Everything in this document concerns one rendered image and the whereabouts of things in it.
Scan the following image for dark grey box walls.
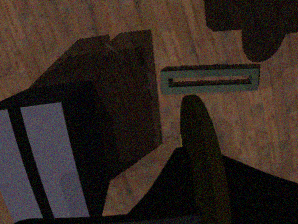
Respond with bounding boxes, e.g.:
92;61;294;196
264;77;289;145
0;80;110;216

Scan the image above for gold coin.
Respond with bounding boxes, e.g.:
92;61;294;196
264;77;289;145
181;95;231;224

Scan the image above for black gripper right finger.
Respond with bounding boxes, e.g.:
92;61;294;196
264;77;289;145
222;155;298;224

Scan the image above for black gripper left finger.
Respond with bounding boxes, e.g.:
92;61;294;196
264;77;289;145
15;147;202;224

